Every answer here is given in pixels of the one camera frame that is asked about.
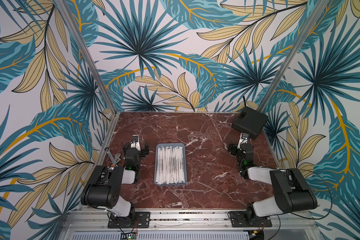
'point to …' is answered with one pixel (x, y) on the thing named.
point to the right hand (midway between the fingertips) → (240, 142)
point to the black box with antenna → (249, 121)
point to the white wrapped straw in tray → (170, 165)
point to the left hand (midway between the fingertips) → (137, 143)
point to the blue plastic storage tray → (182, 145)
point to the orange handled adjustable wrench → (117, 159)
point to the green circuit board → (132, 236)
